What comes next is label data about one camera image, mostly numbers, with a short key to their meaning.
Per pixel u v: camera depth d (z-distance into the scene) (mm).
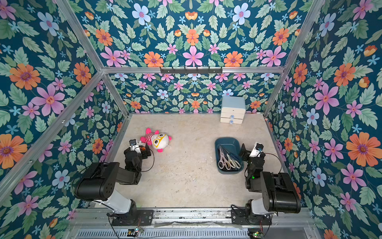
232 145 1007
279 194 440
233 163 884
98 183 466
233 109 1047
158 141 950
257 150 746
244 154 814
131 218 670
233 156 937
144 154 839
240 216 734
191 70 932
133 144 786
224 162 884
